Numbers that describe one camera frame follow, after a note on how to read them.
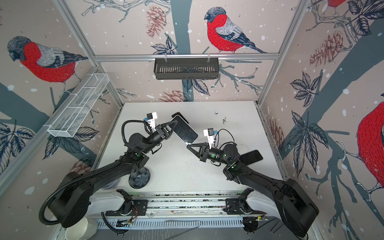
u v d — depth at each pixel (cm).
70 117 73
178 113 114
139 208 73
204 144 66
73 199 41
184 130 68
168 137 69
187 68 106
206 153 62
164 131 64
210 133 65
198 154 66
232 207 73
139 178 82
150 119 67
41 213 37
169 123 68
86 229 67
